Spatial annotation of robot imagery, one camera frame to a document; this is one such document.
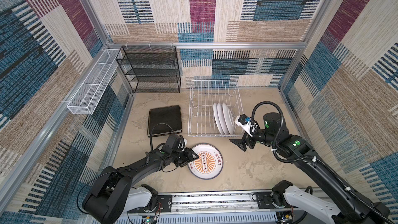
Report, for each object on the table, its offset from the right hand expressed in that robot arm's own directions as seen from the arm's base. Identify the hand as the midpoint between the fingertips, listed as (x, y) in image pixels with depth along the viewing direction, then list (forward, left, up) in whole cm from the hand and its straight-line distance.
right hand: (237, 132), depth 72 cm
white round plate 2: (+14, +8, -6) cm, 17 cm away
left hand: (-4, +19, -18) cm, 26 cm away
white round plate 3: (+18, +6, -5) cm, 19 cm away
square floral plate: (+25, +36, -19) cm, 47 cm away
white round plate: (-6, +12, -22) cm, 26 cm away
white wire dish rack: (+43, +14, -21) cm, 50 cm away
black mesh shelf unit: (+56, +50, -6) cm, 75 cm away
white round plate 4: (+13, +1, -7) cm, 14 cm away
